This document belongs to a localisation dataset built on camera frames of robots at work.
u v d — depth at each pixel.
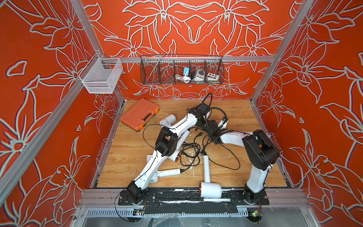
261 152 0.50
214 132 0.77
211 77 0.94
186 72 0.83
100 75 0.93
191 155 0.88
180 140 0.91
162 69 1.00
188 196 0.74
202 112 0.81
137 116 1.03
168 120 0.99
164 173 0.79
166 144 0.63
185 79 0.85
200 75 0.91
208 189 0.70
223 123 0.83
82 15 0.73
